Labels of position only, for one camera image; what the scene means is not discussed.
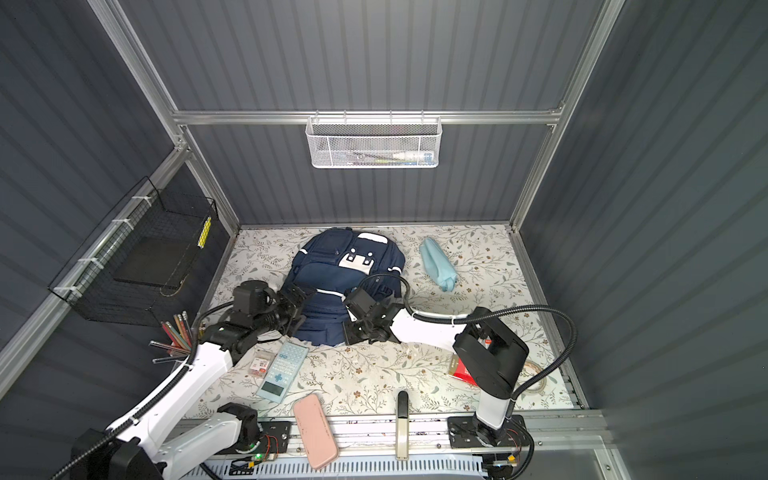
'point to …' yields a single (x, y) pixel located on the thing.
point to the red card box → (458, 369)
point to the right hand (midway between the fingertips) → (347, 334)
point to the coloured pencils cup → (179, 335)
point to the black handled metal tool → (403, 426)
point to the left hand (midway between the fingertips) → (313, 300)
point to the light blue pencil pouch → (439, 265)
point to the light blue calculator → (283, 372)
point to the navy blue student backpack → (338, 264)
